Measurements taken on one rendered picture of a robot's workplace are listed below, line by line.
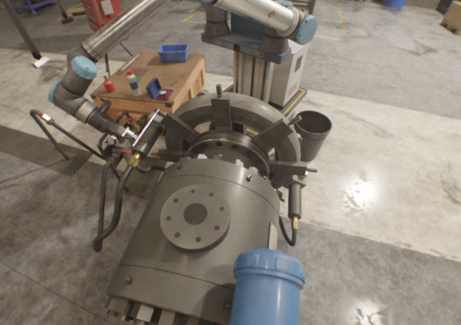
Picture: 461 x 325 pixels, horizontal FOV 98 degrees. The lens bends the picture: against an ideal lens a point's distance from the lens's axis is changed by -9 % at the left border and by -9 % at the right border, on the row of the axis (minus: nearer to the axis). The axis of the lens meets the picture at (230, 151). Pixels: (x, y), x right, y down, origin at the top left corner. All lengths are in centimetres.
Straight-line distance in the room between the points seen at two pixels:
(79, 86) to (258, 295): 90
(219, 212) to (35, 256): 163
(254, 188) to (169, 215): 32
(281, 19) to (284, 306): 112
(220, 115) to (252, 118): 14
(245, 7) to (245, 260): 95
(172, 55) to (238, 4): 158
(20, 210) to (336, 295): 243
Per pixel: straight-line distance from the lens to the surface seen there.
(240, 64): 192
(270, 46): 148
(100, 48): 109
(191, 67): 244
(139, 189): 196
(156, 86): 210
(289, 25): 127
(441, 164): 284
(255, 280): 52
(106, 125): 101
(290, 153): 113
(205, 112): 103
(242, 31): 177
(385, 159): 250
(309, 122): 214
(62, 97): 103
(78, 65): 98
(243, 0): 107
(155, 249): 73
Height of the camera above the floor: 153
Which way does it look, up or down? 48 degrees down
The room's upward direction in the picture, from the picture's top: straight up
